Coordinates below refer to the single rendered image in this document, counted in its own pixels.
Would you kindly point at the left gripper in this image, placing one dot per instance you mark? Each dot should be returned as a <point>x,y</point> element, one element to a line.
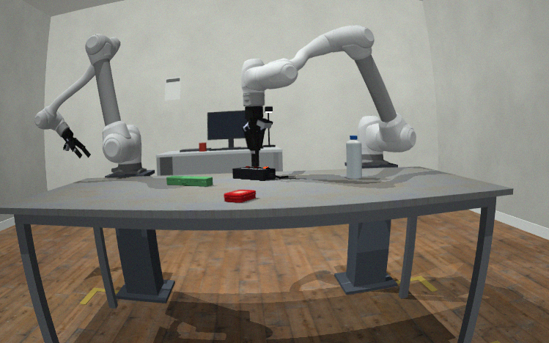
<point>254,136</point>

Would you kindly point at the black power strip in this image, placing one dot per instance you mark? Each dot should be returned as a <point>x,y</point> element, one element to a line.
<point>255,173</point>

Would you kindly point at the white bottle with blue cap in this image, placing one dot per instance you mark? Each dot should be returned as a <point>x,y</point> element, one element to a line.
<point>354,158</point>

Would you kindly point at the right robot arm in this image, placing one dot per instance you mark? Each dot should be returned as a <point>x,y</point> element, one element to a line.
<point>122,146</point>

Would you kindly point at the red rectangular tin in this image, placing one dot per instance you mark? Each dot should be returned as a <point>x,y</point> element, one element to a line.
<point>239,196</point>

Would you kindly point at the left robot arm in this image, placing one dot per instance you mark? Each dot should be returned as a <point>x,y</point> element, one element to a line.
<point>390,134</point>

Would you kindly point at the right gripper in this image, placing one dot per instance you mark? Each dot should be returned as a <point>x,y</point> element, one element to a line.
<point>72,142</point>

